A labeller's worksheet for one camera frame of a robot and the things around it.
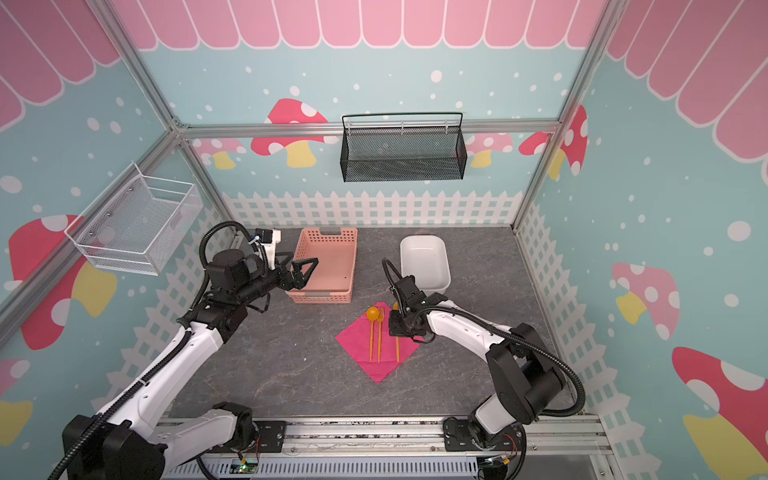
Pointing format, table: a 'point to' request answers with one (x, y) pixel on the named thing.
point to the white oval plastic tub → (425, 257)
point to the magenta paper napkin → (355, 341)
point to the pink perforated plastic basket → (332, 280)
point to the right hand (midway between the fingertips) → (392, 328)
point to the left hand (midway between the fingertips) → (305, 262)
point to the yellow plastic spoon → (372, 314)
